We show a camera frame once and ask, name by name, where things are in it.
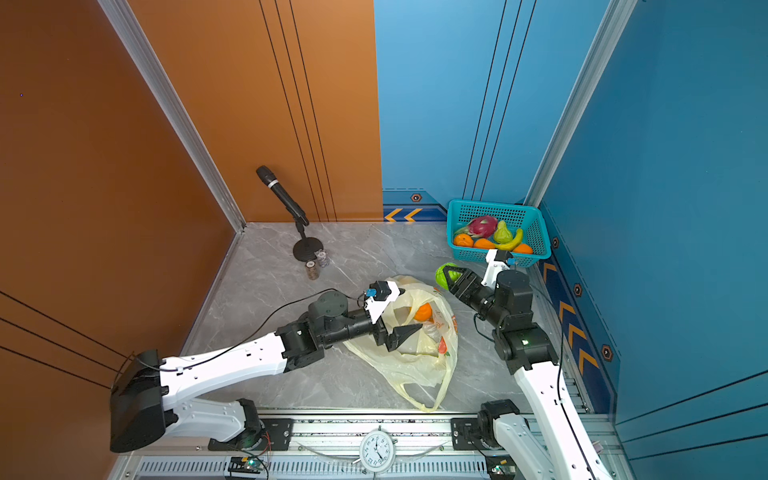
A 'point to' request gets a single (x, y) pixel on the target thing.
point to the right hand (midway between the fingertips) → (447, 274)
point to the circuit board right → (501, 467)
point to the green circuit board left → (246, 465)
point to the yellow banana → (511, 245)
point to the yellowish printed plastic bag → (427, 355)
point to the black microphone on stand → (305, 248)
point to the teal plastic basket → (525, 217)
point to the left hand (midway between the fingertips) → (411, 305)
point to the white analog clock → (377, 451)
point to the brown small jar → (312, 270)
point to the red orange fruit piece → (523, 248)
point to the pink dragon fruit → (482, 226)
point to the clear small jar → (323, 259)
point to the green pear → (502, 235)
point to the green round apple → (440, 274)
